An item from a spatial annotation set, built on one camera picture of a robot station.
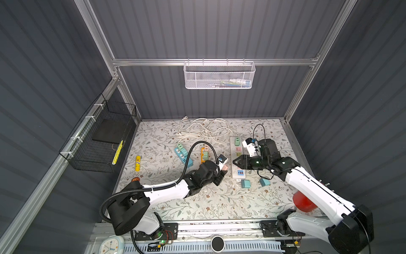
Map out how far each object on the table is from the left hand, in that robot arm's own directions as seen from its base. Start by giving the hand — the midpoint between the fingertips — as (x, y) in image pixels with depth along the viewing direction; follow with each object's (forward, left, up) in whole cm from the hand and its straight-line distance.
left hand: (224, 168), depth 82 cm
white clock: (-29, +52, -10) cm, 60 cm away
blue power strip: (+13, +23, -10) cm, 28 cm away
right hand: (-1, -5, +6) cm, 8 cm away
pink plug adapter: (-1, 0, +3) cm, 3 cm away
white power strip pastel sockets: (+16, -11, -9) cm, 21 cm away
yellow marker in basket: (+2, +49, +15) cm, 51 cm away
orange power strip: (+16, +11, -11) cm, 22 cm away
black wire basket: (+8, +60, +14) cm, 62 cm away
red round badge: (+3, +51, -13) cm, 52 cm away
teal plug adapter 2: (-5, -23, -10) cm, 25 cm away
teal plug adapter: (-5, -12, -10) cm, 17 cm away
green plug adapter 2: (+19, +25, -5) cm, 31 cm away
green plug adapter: (+11, +9, -4) cm, 15 cm away
